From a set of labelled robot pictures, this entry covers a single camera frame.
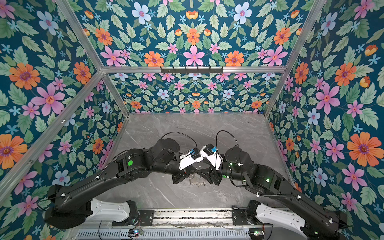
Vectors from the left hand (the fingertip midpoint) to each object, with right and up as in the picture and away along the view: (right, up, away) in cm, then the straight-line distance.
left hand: (198, 171), depth 56 cm
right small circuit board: (+28, -34, +14) cm, 46 cm away
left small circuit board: (-32, -34, +14) cm, 49 cm away
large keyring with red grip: (-3, 0, -6) cm, 7 cm away
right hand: (+1, +2, +3) cm, 3 cm away
